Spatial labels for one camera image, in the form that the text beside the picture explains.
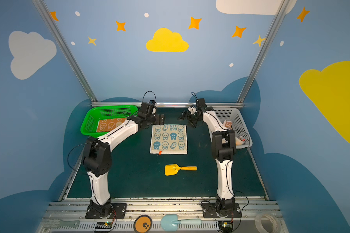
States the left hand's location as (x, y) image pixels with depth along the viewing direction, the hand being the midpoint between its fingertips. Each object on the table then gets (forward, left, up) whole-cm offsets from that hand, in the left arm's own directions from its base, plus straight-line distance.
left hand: (157, 116), depth 94 cm
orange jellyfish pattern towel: (+3, +40, -15) cm, 43 cm away
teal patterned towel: (-6, -8, -18) cm, 21 cm away
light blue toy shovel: (-57, -10, -16) cm, 60 cm away
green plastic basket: (+12, +51, -12) cm, 54 cm away
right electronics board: (-58, -39, -21) cm, 73 cm away
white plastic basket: (+13, -58, -11) cm, 60 cm away
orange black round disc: (-57, +3, -17) cm, 60 cm away
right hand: (+1, -16, -4) cm, 17 cm away
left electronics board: (-58, +24, -21) cm, 66 cm away
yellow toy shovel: (-30, -9, -16) cm, 35 cm away
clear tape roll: (-57, -58, -16) cm, 83 cm away
